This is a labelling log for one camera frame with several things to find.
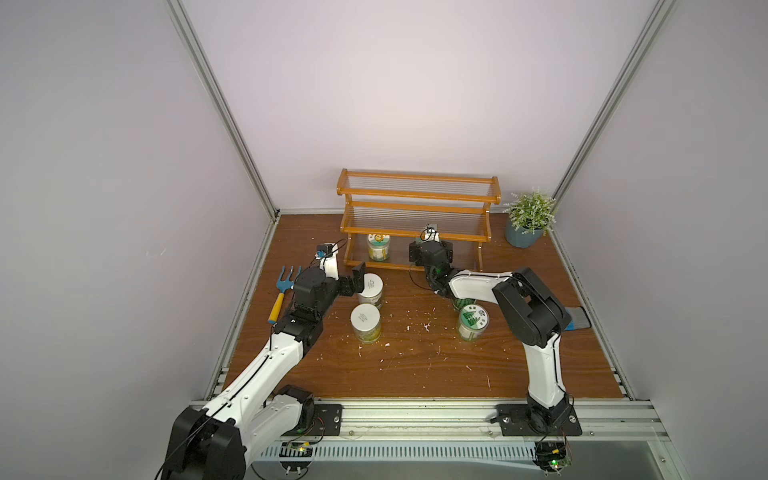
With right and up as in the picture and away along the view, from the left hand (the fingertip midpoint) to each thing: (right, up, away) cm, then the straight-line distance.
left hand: (352, 261), depth 80 cm
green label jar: (+5, -8, +8) cm, 13 cm away
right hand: (+23, +7, +18) cm, 30 cm away
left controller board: (-13, -48, -8) cm, 50 cm away
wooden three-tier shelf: (+14, +18, +24) cm, 33 cm away
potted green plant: (+57, +14, +16) cm, 60 cm away
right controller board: (+49, -45, -11) cm, 67 cm away
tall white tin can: (+3, -17, +2) cm, 18 cm away
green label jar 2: (+34, -16, +2) cm, 38 cm away
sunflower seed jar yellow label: (+6, +4, +20) cm, 21 cm away
